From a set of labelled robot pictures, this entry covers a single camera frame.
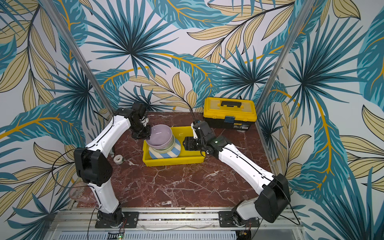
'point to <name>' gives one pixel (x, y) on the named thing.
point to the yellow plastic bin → (185, 156)
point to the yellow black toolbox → (232, 113)
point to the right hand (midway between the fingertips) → (186, 143)
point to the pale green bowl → (169, 148)
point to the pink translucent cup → (83, 191)
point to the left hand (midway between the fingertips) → (149, 137)
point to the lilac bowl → (160, 137)
